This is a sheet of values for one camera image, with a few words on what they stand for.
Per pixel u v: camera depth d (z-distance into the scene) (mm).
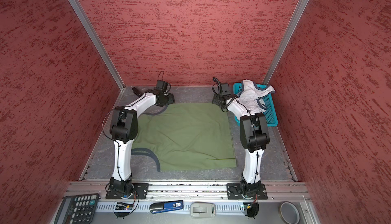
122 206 727
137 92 1153
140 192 741
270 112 974
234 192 741
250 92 1039
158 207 657
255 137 524
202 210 679
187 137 944
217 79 796
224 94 774
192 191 757
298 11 793
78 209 680
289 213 691
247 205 722
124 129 588
